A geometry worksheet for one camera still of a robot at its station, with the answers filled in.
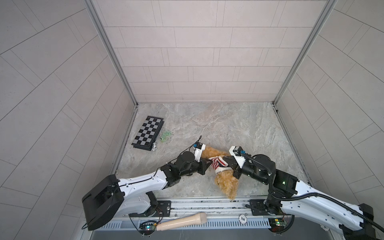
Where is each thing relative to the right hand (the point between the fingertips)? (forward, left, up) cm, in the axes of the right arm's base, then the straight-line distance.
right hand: (223, 160), depth 67 cm
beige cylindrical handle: (-19, +13, -15) cm, 28 cm away
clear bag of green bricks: (+27, +32, -17) cm, 45 cm away
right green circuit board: (-23, -23, -21) cm, 39 cm away
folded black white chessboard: (+27, +43, -13) cm, 52 cm away
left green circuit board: (-21, +35, -16) cm, 44 cm away
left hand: (+2, +3, -8) cm, 8 cm away
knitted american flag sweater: (-1, +2, -2) cm, 3 cm away
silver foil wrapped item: (+19, +38, -16) cm, 46 cm away
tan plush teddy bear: (-7, 0, -2) cm, 8 cm away
